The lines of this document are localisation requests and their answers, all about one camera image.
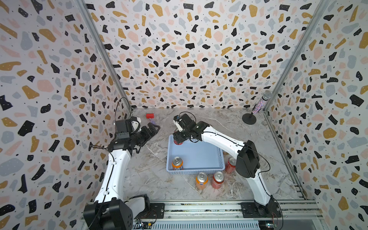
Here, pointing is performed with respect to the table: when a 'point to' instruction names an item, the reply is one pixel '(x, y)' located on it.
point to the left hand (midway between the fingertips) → (155, 130)
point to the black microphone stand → (249, 119)
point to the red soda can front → (218, 179)
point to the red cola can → (175, 142)
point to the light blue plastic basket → (191, 158)
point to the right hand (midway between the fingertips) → (177, 135)
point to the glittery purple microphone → (267, 95)
